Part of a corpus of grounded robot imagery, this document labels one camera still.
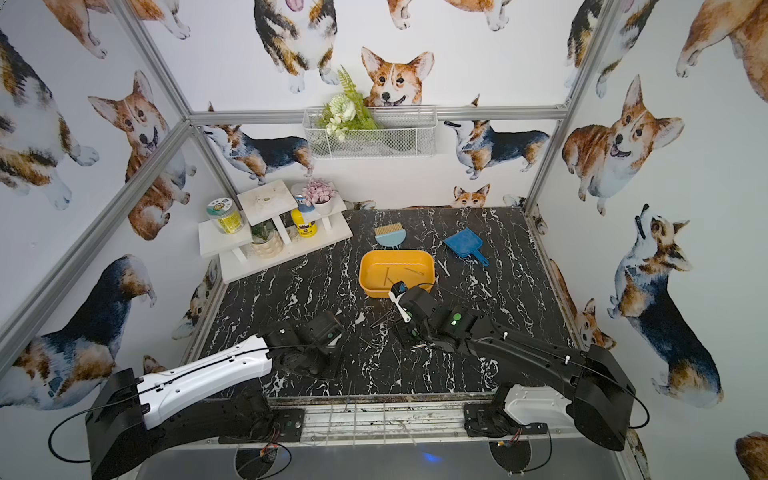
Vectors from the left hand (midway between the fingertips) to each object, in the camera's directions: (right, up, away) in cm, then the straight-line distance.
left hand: (343, 366), depth 77 cm
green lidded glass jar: (-37, +39, +13) cm, 56 cm away
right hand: (+15, +12, +1) cm, 20 cm away
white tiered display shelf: (-26, +38, +25) cm, 53 cm away
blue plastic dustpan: (+40, +31, +36) cm, 62 cm away
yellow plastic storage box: (+8, +22, +26) cm, 35 cm away
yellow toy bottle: (-20, +36, +32) cm, 52 cm away
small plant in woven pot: (-33, +32, +28) cm, 54 cm away
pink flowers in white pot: (-10, +47, +15) cm, 50 cm away
